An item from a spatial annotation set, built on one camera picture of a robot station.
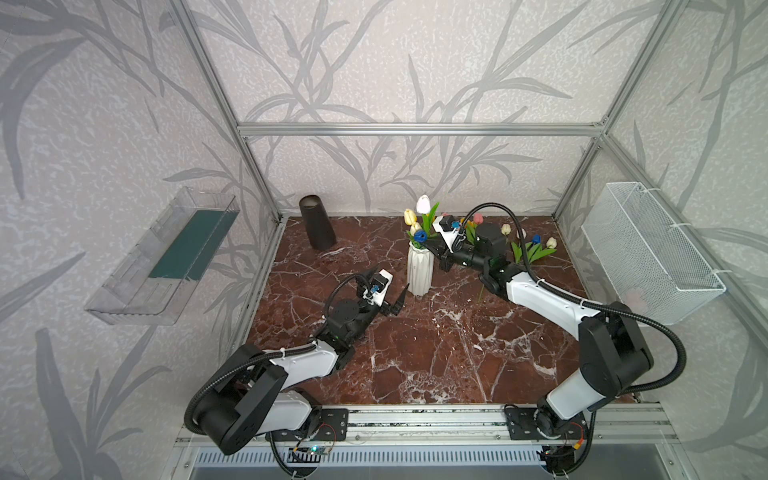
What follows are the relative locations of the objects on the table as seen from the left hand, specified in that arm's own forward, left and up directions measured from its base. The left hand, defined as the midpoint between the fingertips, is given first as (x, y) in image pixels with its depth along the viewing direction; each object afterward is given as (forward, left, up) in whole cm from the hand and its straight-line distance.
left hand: (396, 267), depth 80 cm
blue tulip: (+7, -6, +5) cm, 11 cm away
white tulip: (+7, -5, +9) cm, 12 cm away
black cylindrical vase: (+24, +28, -9) cm, 38 cm away
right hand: (+9, -8, +4) cm, 13 cm away
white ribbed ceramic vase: (+3, -7, -6) cm, 10 cm away
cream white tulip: (+9, -3, +10) cm, 14 cm away
